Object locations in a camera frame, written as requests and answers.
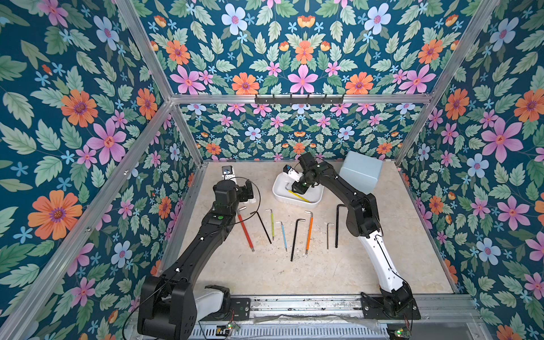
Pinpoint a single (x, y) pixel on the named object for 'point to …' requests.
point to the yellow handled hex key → (299, 197)
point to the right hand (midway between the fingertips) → (296, 184)
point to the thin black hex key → (262, 224)
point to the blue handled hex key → (284, 234)
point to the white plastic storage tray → (283, 195)
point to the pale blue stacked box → (362, 171)
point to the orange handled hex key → (309, 231)
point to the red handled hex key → (244, 228)
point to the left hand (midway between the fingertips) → (239, 179)
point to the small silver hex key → (328, 234)
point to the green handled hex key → (273, 222)
